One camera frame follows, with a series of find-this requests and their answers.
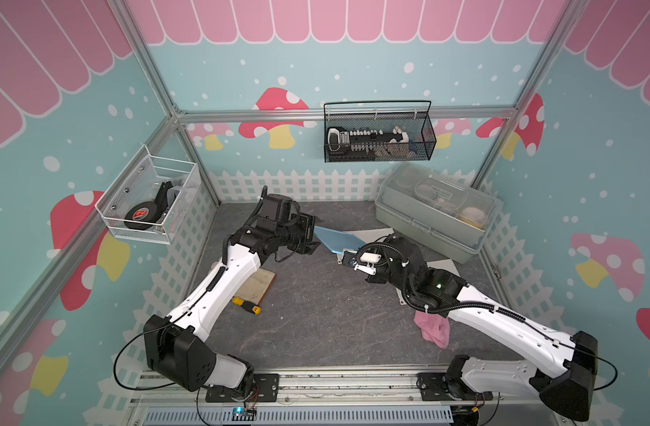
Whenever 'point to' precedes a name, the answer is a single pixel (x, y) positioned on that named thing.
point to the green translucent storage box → (447, 217)
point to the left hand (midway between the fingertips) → (326, 230)
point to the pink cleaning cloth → (433, 327)
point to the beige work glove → (257, 287)
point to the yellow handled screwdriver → (247, 304)
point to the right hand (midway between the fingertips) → (364, 246)
